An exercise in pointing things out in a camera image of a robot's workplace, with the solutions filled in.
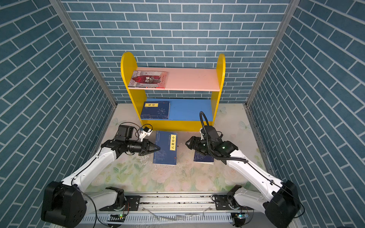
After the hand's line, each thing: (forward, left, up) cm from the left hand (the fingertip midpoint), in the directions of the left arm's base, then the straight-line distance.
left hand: (161, 150), depth 74 cm
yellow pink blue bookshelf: (+56, -20, -9) cm, 60 cm away
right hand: (+3, -15, 0) cm, 16 cm away
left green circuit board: (-27, +20, -22) cm, 40 cm away
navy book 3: (+4, -21, -17) cm, 28 cm away
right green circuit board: (-27, -42, -18) cm, 53 cm away
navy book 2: (+6, -3, -1) cm, 7 cm away
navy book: (+30, +7, -1) cm, 31 cm away
